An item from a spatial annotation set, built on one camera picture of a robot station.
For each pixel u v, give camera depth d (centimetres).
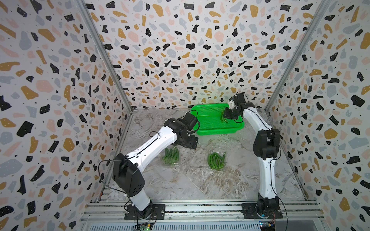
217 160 92
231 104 95
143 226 70
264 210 66
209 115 121
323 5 71
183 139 65
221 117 111
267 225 71
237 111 79
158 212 73
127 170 42
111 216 73
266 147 62
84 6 69
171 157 92
